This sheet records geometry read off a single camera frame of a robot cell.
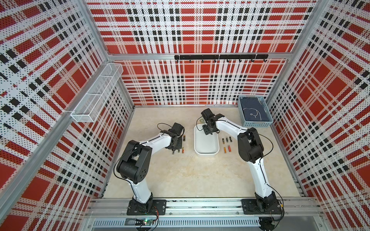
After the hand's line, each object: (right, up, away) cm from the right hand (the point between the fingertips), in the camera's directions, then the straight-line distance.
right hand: (211, 128), depth 102 cm
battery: (+8, -10, -3) cm, 14 cm away
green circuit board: (-38, -44, -33) cm, 67 cm away
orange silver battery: (-20, -15, -7) cm, 26 cm away
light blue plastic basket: (+33, +3, +2) cm, 34 cm away
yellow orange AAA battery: (+8, -15, -7) cm, 18 cm away
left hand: (-24, -11, -7) cm, 27 cm away
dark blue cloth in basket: (+33, +14, +6) cm, 36 cm away
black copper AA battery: (-20, -7, -1) cm, 21 cm away
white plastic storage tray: (-4, -12, -4) cm, 13 cm away
